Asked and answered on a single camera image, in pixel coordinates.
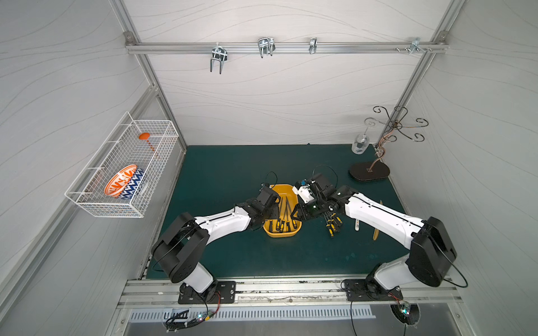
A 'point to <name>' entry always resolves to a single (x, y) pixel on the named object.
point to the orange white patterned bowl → (118, 183)
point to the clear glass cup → (360, 143)
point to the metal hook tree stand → (380, 169)
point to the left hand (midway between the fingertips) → (277, 209)
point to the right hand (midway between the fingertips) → (294, 214)
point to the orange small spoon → (145, 136)
